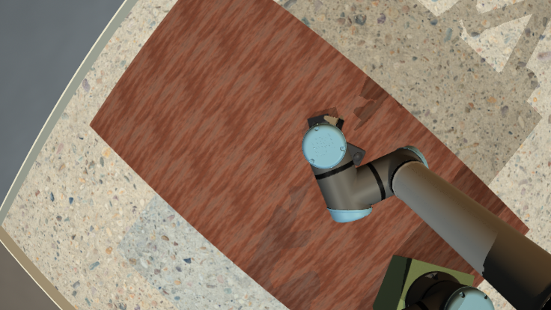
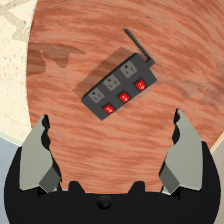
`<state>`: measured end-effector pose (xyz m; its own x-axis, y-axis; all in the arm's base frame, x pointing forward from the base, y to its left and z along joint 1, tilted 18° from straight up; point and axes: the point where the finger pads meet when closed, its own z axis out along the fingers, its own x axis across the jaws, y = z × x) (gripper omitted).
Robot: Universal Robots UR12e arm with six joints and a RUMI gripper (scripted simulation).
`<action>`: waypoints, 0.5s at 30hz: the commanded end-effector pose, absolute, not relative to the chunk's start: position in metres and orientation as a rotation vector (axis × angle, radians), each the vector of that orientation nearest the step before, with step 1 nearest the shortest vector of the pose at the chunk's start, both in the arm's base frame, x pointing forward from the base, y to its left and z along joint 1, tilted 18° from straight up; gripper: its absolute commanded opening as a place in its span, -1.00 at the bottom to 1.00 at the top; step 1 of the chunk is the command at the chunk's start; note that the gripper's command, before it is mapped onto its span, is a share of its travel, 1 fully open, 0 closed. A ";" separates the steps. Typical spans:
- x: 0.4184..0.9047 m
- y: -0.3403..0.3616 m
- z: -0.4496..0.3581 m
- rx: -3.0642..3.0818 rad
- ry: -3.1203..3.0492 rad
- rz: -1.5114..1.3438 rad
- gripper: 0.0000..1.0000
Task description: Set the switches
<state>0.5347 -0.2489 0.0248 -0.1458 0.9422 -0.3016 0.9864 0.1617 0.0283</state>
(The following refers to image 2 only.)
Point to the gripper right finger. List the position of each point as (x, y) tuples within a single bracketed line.
[(189, 173)]

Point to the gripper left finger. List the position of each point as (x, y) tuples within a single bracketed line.
[(32, 173)]

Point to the dark grey power strip body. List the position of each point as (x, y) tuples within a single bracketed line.
[(121, 85)]

